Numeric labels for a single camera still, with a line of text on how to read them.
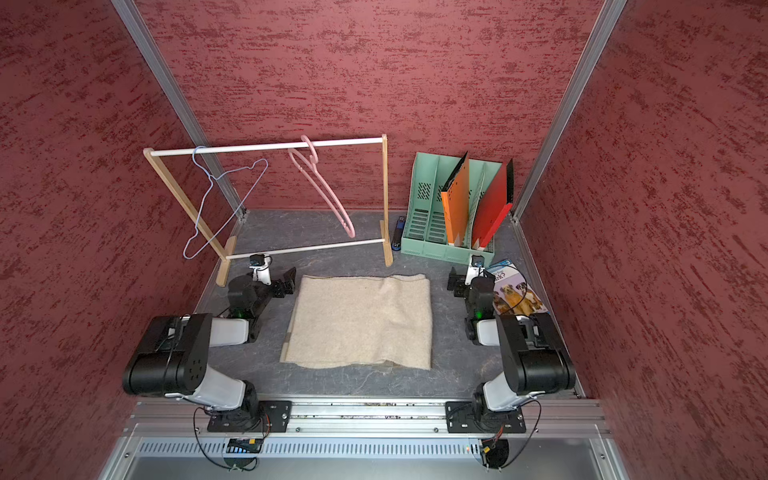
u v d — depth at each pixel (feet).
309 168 2.75
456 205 2.96
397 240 3.47
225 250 3.49
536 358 1.48
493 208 3.32
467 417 2.39
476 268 2.60
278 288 2.73
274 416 2.45
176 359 1.47
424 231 3.75
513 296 3.18
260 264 2.60
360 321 2.88
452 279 2.80
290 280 2.79
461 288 2.78
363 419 2.49
